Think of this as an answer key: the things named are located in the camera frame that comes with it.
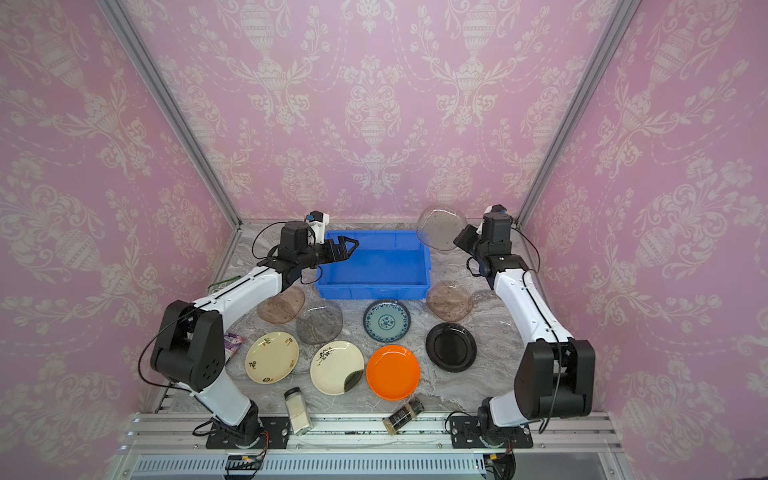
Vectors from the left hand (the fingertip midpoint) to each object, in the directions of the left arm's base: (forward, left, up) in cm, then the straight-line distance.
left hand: (349, 245), depth 88 cm
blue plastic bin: (+7, -11, -19) cm, 23 cm away
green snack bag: (-3, +48, -20) cm, 52 cm away
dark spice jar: (-41, -16, -17) cm, 47 cm away
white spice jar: (-41, +10, -17) cm, 45 cm away
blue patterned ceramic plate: (-14, -12, -20) cm, 27 cm away
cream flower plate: (-26, +22, -21) cm, 40 cm away
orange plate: (-30, -14, -19) cm, 38 cm away
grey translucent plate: (-14, +10, -21) cm, 27 cm away
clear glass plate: (+5, -26, +4) cm, 27 cm away
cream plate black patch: (-29, +2, -19) cm, 35 cm away
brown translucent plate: (-10, +22, -20) cm, 31 cm away
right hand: (+2, -33, +5) cm, 33 cm away
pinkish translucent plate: (-7, -32, -19) cm, 38 cm away
